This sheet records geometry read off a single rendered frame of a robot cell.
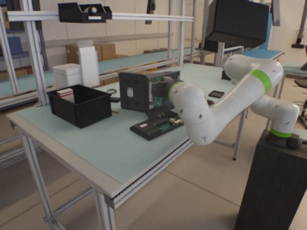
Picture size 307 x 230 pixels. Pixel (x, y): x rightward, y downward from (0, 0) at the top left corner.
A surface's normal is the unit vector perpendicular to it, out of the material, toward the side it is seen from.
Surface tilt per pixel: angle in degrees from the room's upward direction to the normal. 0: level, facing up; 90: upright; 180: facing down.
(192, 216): 0
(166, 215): 0
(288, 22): 90
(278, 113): 89
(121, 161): 0
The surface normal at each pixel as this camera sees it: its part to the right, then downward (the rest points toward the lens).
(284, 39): -0.63, 0.32
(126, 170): 0.00, -0.91
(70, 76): 0.78, 0.26
